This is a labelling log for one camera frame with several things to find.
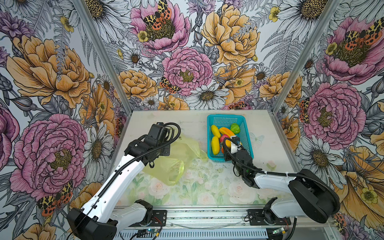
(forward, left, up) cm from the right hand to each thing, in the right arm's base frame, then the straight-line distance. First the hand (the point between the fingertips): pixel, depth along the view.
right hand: (226, 146), depth 88 cm
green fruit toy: (+18, -9, -6) cm, 21 cm away
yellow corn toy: (+18, +4, -8) cm, 20 cm away
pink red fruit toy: (+12, 0, -6) cm, 13 cm away
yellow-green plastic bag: (-8, +34, -11) cm, 36 cm away
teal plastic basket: (+25, -4, -6) cm, 26 cm away
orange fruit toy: (-3, +3, +1) cm, 4 cm away
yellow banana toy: (+9, +5, -12) cm, 16 cm away
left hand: (-8, +35, +10) cm, 37 cm away
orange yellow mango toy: (+17, -3, -8) cm, 19 cm away
